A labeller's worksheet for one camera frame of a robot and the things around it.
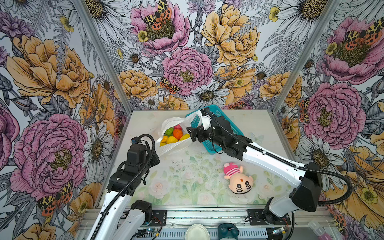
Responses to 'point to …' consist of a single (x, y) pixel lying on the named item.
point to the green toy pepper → (169, 131)
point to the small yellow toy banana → (164, 140)
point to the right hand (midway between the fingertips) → (196, 129)
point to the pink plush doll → (240, 183)
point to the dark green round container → (228, 230)
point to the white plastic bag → (184, 124)
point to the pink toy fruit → (178, 126)
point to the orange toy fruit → (178, 132)
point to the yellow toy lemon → (171, 139)
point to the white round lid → (197, 232)
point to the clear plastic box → (317, 228)
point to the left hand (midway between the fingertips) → (155, 158)
